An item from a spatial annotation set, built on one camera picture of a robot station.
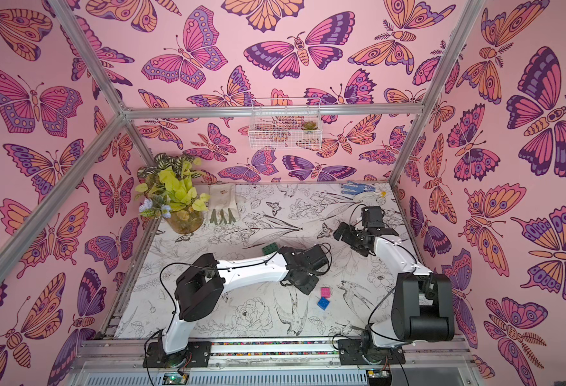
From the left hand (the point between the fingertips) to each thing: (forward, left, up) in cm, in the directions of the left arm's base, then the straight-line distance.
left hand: (311, 284), depth 85 cm
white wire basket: (+57, +14, +29) cm, 65 cm away
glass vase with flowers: (+27, +52, +20) cm, 63 cm away
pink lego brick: (-2, -5, -2) cm, 6 cm away
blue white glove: (+49, -23, -1) cm, 54 cm away
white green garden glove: (+40, +40, -2) cm, 56 cm away
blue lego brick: (-6, -4, -2) cm, 7 cm away
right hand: (+16, -13, +6) cm, 22 cm away
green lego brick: (+15, +16, -2) cm, 22 cm away
